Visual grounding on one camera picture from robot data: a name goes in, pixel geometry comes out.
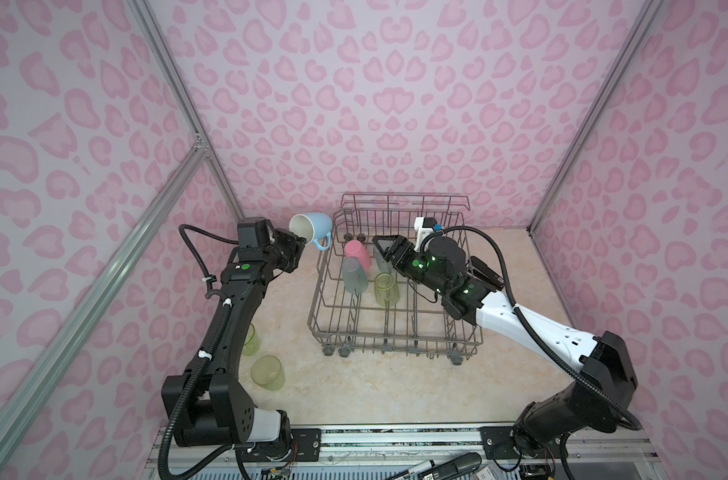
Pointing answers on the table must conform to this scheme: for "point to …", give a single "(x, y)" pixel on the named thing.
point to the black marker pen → (444, 468)
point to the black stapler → (480, 271)
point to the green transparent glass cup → (386, 290)
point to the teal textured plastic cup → (383, 265)
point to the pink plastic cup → (355, 248)
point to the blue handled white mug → (313, 227)
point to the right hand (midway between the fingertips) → (378, 242)
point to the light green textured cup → (267, 372)
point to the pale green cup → (252, 342)
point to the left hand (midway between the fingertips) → (308, 229)
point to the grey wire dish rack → (364, 304)
